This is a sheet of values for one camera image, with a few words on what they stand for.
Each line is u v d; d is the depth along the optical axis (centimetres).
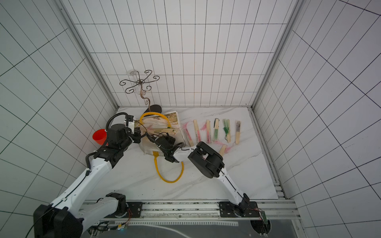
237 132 104
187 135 103
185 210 74
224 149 95
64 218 37
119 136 59
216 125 107
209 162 58
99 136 83
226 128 106
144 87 92
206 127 107
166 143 77
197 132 104
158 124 79
